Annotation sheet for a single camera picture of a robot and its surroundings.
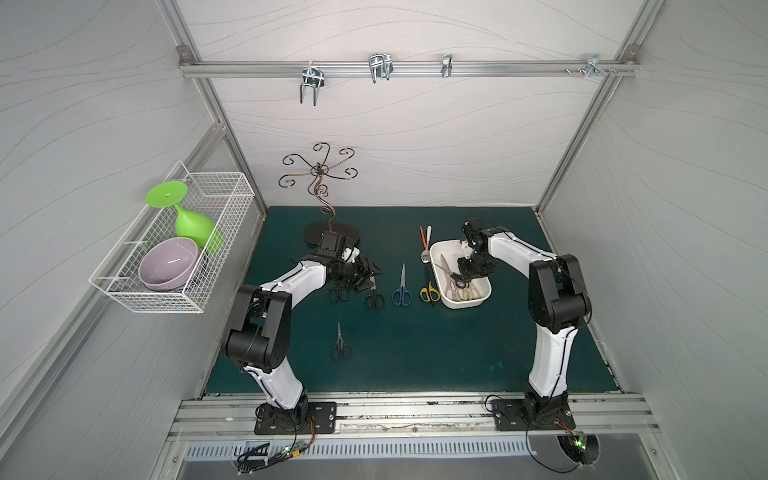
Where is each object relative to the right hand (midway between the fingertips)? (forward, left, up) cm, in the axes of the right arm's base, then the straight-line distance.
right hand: (471, 272), depth 99 cm
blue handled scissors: (-9, +23, -2) cm, 25 cm away
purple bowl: (-23, +72, +34) cm, 83 cm away
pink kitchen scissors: (-6, +7, -2) cm, 10 cm away
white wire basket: (+2, +73, +31) cm, 79 cm away
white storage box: (+8, +6, +1) cm, 10 cm away
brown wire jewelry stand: (+16, +52, +22) cm, 58 cm away
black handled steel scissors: (-11, +32, -1) cm, 34 cm away
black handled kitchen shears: (-3, +4, -1) cm, 5 cm away
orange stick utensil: (+16, +16, -2) cm, 22 cm away
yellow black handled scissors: (-8, +14, -1) cm, 16 cm away
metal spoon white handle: (+7, +15, 0) cm, 17 cm away
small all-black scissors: (-9, +44, -1) cm, 45 cm away
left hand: (-8, +29, +9) cm, 32 cm away
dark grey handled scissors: (-27, +40, -1) cm, 48 cm away
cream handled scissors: (-7, 0, -2) cm, 7 cm away
